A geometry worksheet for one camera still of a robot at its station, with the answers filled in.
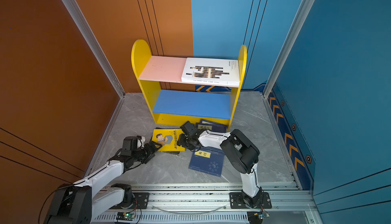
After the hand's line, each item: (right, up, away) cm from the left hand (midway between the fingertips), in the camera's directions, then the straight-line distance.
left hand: (159, 148), depth 88 cm
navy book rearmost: (+31, +14, +12) cm, 36 cm away
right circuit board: (+50, -28, -17) cm, 60 cm away
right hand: (+10, +1, +3) cm, 11 cm away
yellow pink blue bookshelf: (+9, +36, +15) cm, 40 cm away
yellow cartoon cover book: (+5, +5, +4) cm, 8 cm away
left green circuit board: (-11, -28, -17) cm, 34 cm away
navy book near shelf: (+33, +11, +9) cm, 36 cm away
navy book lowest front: (+28, -6, -1) cm, 29 cm away
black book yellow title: (+7, -3, +2) cm, 8 cm away
